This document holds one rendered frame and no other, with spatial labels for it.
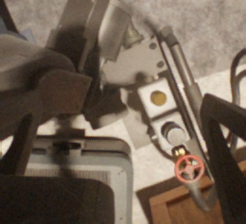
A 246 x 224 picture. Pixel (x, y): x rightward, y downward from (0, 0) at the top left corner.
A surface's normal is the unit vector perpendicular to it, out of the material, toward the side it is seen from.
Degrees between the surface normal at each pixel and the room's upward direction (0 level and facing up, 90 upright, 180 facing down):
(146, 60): 0
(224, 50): 0
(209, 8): 0
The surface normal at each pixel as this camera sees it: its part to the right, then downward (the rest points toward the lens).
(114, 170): -0.02, 0.11
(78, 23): -0.44, -0.15
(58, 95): 0.81, 0.36
